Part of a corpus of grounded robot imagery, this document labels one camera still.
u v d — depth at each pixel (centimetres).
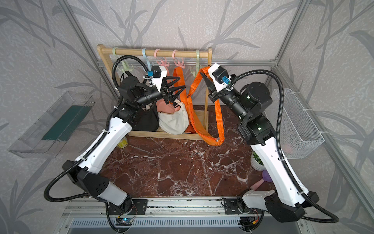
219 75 35
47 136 63
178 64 73
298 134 60
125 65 74
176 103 89
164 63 75
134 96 50
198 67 72
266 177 85
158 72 49
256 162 79
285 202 38
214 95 43
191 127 91
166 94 53
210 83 44
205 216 72
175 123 93
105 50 67
